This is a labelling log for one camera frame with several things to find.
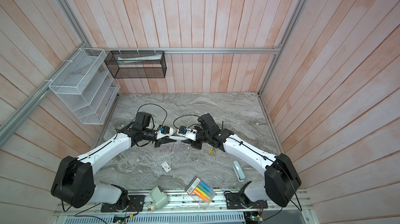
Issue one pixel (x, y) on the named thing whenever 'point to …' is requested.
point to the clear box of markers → (202, 194)
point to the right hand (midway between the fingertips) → (185, 136)
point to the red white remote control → (177, 138)
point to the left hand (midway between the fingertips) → (174, 139)
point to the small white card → (166, 166)
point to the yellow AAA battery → (210, 150)
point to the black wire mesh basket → (136, 64)
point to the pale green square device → (159, 198)
